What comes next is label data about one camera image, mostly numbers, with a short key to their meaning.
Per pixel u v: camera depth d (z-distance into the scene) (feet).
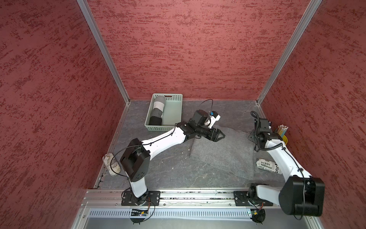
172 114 3.65
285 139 2.85
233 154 2.88
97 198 2.48
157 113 3.41
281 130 2.73
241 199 2.43
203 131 2.23
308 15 2.42
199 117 2.02
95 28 2.60
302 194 1.30
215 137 2.24
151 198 2.43
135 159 1.47
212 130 2.25
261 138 1.97
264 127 2.14
